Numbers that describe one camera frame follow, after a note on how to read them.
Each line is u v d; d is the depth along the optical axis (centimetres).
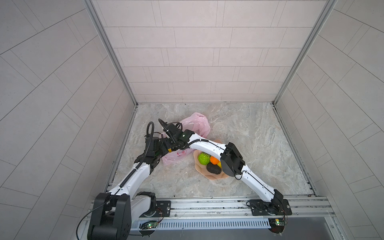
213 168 78
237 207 72
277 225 68
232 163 59
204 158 81
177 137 71
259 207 71
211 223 68
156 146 67
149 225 65
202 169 81
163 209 71
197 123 97
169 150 82
